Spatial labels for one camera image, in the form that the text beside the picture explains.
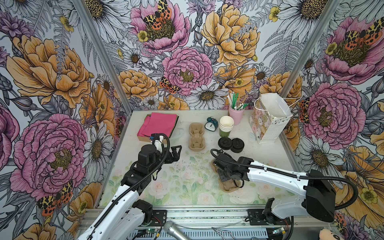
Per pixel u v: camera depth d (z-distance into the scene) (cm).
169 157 66
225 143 89
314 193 40
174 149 67
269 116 86
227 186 81
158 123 105
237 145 97
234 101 105
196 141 100
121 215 47
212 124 105
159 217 75
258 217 74
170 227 68
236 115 104
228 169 62
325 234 65
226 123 99
